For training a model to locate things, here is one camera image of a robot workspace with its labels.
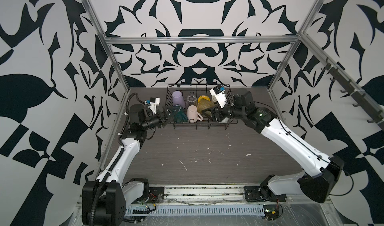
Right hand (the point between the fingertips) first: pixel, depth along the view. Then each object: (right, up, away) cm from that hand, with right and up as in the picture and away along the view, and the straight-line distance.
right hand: (208, 106), depth 69 cm
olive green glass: (-2, +1, -2) cm, 3 cm away
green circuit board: (+30, -50, +2) cm, 58 cm away
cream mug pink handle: (-7, -5, +22) cm, 23 cm away
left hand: (-15, -2, +4) cm, 15 cm away
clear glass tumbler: (-8, +5, +30) cm, 31 cm away
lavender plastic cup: (-17, +4, +27) cm, 32 cm away
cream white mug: (+13, -9, +25) cm, 29 cm away
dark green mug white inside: (-15, -6, +25) cm, 29 cm away
